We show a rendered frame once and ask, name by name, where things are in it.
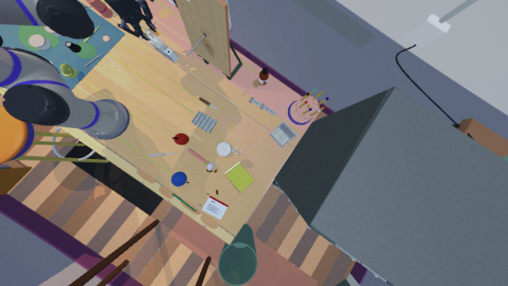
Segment pink bench mat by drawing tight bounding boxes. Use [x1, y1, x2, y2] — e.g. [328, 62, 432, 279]
[147, 0, 327, 149]

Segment green barred stool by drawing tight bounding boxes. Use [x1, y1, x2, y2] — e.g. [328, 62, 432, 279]
[14, 126, 111, 164]

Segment white card red strip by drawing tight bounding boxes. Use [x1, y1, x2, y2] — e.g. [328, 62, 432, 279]
[201, 195, 230, 221]

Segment purple ring screwdriver stand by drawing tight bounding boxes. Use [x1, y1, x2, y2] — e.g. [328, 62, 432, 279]
[287, 88, 331, 126]

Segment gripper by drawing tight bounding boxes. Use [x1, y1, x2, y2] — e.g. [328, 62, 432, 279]
[104, 0, 156, 41]

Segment white wall fitting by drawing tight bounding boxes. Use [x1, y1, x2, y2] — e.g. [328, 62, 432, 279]
[403, 0, 479, 45]

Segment brown cardboard box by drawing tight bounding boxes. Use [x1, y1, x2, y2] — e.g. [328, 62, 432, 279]
[455, 117, 508, 159]

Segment yellow-green disc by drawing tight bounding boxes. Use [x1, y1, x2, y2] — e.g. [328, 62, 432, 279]
[59, 63, 79, 79]

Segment striped rug purple border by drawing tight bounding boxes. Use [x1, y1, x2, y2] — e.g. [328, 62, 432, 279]
[0, 37, 370, 286]

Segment grey metal bracket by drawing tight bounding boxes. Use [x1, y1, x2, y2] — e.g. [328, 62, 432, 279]
[143, 29, 180, 64]

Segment pink brush white head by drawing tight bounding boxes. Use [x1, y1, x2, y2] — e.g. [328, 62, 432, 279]
[187, 147, 217, 173]

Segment grey metal hook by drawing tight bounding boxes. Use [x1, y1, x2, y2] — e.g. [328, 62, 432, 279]
[185, 33, 208, 58]

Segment dark brown short stick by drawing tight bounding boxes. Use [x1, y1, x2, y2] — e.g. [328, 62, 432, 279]
[194, 255, 213, 286]

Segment silver stopwatch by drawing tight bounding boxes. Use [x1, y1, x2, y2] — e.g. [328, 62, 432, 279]
[216, 141, 244, 158]

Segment grey metal syringe tool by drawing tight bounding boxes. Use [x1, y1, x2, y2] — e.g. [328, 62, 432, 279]
[248, 96, 279, 117]

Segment large pink disc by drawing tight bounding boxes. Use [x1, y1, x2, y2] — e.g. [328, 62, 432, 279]
[28, 33, 48, 50]

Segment brown handled tool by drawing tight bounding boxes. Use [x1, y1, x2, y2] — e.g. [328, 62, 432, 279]
[198, 96, 220, 112]

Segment orange round drum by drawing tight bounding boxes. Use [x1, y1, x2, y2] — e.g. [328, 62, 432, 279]
[0, 103, 36, 166]

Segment yellow-green pad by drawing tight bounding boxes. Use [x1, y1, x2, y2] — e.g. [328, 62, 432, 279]
[224, 160, 256, 194]

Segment grey ribbed tray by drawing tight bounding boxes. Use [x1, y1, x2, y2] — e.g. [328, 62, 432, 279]
[191, 110, 218, 134]

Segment grey slim tool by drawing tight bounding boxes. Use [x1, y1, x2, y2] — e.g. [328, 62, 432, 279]
[83, 52, 105, 69]

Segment blue work mat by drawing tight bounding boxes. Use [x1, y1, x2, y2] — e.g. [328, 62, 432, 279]
[0, 6, 126, 91]

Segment green pen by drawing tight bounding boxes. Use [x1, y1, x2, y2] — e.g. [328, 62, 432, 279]
[171, 192, 198, 213]

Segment yellow handled tool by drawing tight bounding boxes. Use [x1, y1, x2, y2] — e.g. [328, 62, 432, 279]
[83, 23, 103, 44]

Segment grey cabinet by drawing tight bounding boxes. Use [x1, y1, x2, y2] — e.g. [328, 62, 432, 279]
[273, 86, 508, 286]

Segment black cable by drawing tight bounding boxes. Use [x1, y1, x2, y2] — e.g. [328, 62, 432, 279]
[394, 44, 462, 129]

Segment dark brown long stick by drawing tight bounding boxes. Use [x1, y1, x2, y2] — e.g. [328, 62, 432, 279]
[67, 218, 160, 286]

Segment wooden test board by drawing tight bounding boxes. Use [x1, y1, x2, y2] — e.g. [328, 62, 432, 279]
[175, 0, 233, 79]

